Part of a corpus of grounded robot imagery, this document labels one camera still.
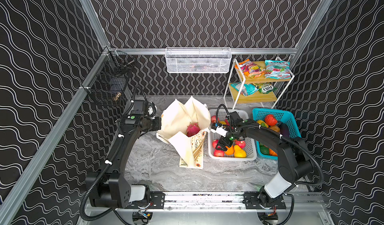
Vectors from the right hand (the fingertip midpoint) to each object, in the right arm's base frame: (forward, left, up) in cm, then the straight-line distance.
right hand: (221, 141), depth 90 cm
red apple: (+16, +4, 0) cm, 17 cm away
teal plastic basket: (+18, -44, +1) cm, 48 cm away
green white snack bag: (+34, -31, +13) cm, 48 cm away
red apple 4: (-8, +3, 0) cm, 8 cm away
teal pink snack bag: (+29, -30, +30) cm, 52 cm away
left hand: (+2, +33, +15) cm, 36 cm away
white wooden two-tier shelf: (+39, -26, +13) cm, 49 cm away
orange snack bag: (+29, -15, +31) cm, 45 cm away
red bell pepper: (+14, -32, +3) cm, 35 cm away
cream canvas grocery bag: (+8, +28, +11) cm, 31 cm away
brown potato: (+10, -35, -1) cm, 36 cm away
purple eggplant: (+10, -41, -2) cm, 42 cm away
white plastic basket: (-5, -16, +2) cm, 17 cm away
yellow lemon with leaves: (+12, -1, +3) cm, 12 cm away
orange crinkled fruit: (-6, -4, 0) cm, 7 cm away
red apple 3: (-2, +5, +1) cm, 5 cm away
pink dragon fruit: (+6, +18, +5) cm, 19 cm away
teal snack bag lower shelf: (+33, -19, +13) cm, 40 cm away
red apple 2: (-1, -12, -1) cm, 12 cm away
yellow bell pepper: (+13, -28, 0) cm, 31 cm away
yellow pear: (-7, -9, 0) cm, 11 cm away
